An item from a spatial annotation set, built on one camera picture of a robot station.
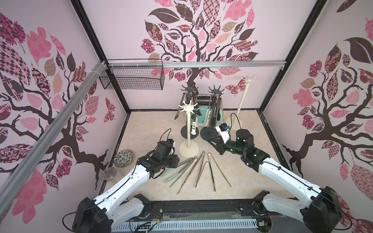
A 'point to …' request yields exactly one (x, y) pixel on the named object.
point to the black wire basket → (133, 74)
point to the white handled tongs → (195, 124)
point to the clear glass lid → (110, 173)
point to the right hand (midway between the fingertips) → (210, 138)
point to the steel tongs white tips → (207, 118)
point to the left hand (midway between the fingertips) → (177, 163)
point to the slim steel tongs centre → (200, 168)
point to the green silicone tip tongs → (175, 171)
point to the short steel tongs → (201, 174)
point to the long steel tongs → (195, 158)
